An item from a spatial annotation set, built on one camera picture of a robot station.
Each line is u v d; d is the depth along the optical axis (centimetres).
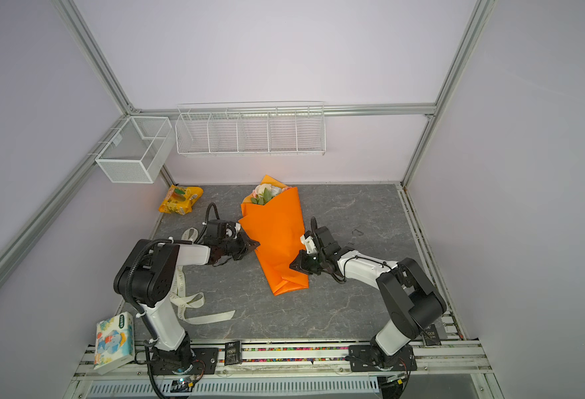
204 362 73
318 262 76
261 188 108
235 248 88
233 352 74
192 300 85
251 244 90
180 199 109
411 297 47
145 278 50
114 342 72
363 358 73
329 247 72
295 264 86
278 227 104
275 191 112
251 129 99
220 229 81
